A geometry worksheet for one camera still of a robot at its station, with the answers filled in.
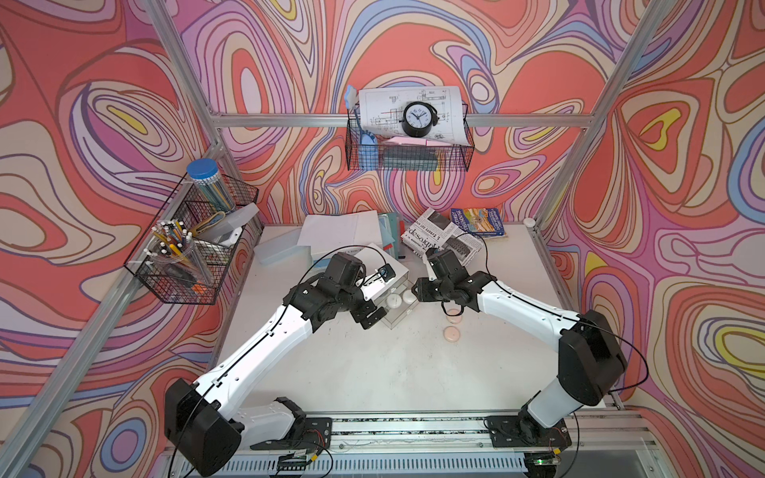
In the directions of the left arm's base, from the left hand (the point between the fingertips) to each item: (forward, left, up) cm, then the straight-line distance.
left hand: (377, 294), depth 76 cm
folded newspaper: (+35, -20, -12) cm, 42 cm away
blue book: (+42, -41, -15) cm, 61 cm away
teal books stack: (+37, -5, -15) cm, 40 cm away
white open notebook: (+36, +17, -15) cm, 43 cm away
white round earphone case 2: (+7, -9, -12) cm, 17 cm away
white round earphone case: (+6, -5, -14) cm, 16 cm away
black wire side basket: (+10, +41, +12) cm, 44 cm away
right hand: (+6, -13, -10) cm, 17 cm away
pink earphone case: (+3, -24, -19) cm, 31 cm away
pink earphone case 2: (-2, -22, -19) cm, 29 cm away
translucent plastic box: (+31, +38, -18) cm, 52 cm away
